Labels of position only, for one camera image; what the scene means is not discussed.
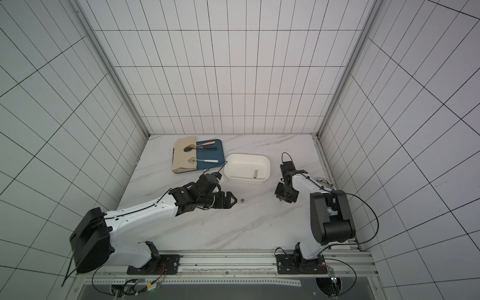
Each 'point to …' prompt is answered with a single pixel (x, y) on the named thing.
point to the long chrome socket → (255, 174)
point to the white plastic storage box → (247, 169)
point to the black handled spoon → (192, 146)
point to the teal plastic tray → (210, 154)
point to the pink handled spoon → (212, 142)
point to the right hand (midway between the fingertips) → (276, 195)
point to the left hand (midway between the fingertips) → (225, 204)
